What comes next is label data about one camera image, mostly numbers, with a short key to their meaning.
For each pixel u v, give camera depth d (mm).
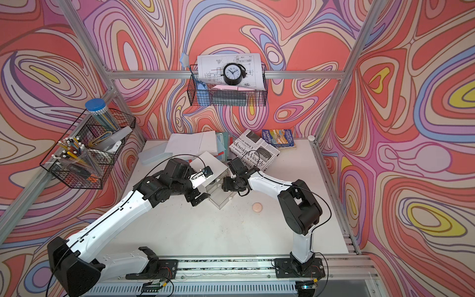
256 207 889
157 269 716
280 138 1148
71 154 577
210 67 838
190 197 668
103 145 733
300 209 486
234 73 799
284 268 724
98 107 693
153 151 1143
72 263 371
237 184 693
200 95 802
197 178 640
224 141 1145
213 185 878
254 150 1073
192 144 1113
